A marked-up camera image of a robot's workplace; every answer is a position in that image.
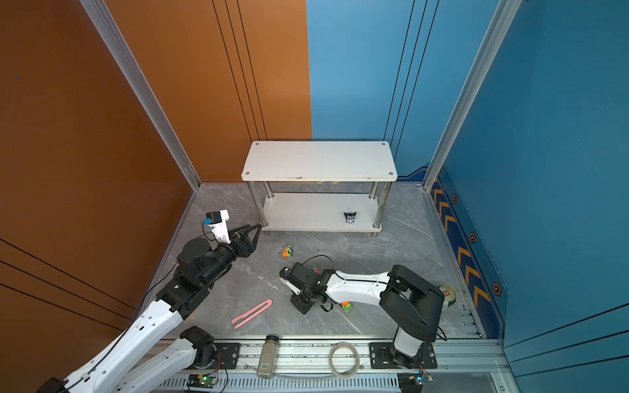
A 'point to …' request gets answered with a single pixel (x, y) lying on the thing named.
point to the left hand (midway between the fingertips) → (256, 224)
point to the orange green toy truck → (347, 306)
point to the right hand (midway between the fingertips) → (296, 300)
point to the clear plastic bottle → (268, 356)
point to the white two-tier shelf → (269, 162)
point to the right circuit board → (412, 382)
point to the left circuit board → (201, 381)
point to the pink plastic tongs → (269, 303)
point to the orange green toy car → (287, 252)
